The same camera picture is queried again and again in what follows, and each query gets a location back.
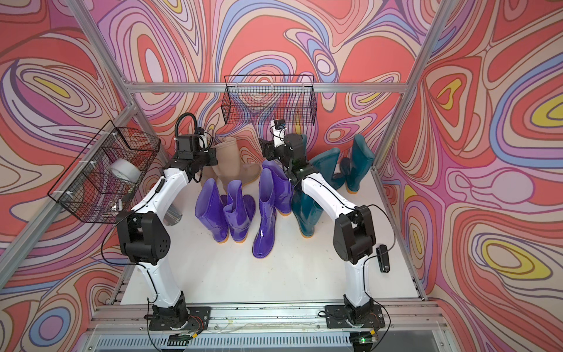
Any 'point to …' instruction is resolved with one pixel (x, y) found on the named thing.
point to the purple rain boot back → (282, 186)
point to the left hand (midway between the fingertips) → (216, 151)
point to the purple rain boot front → (265, 238)
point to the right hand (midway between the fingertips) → (267, 142)
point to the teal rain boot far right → (362, 158)
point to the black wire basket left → (103, 180)
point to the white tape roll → (127, 170)
